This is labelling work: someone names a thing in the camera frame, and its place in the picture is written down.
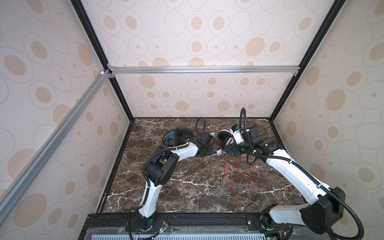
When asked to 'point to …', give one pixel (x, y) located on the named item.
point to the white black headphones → (226, 137)
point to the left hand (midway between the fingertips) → (216, 149)
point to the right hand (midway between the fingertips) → (233, 145)
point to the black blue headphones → (177, 136)
